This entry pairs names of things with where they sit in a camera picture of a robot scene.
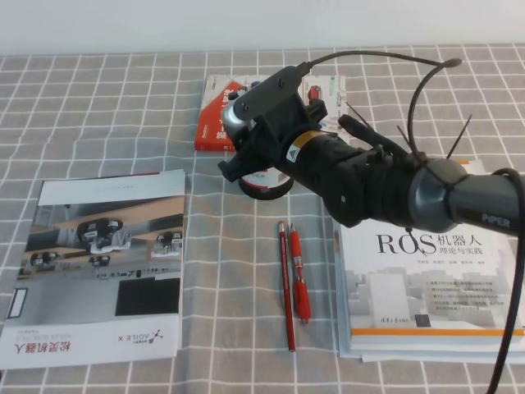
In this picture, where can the red pencil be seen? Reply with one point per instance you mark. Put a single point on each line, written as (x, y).
(286, 287)

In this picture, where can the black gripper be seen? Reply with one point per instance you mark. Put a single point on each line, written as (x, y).
(262, 142)

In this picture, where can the paper stack under book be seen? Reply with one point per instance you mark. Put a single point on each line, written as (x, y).
(439, 292)

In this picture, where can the grey checked tablecloth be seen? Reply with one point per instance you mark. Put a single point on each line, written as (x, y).
(93, 115)

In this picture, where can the red map cover book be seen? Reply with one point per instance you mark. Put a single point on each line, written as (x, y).
(210, 135)

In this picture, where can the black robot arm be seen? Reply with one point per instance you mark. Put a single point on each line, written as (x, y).
(383, 182)

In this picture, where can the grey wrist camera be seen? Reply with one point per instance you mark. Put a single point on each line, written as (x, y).
(257, 101)

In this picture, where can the white ROS robot book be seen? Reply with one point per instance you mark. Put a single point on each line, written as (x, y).
(400, 290)

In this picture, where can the black mesh pen holder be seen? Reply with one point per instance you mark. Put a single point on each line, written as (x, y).
(267, 184)

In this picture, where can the Agilex robot brochure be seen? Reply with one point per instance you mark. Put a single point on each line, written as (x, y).
(101, 277)

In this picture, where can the red ballpoint pen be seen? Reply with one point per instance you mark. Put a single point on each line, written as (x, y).
(300, 289)

